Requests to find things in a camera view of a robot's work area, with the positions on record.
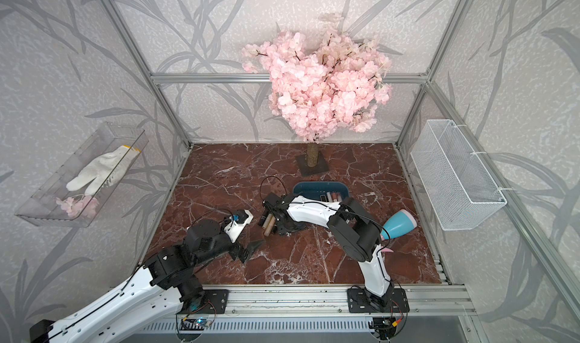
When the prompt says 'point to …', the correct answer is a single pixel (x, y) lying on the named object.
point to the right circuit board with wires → (384, 327)
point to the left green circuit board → (195, 323)
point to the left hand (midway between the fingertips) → (255, 232)
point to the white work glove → (104, 168)
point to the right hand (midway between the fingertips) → (289, 227)
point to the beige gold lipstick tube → (269, 217)
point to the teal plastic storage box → (316, 189)
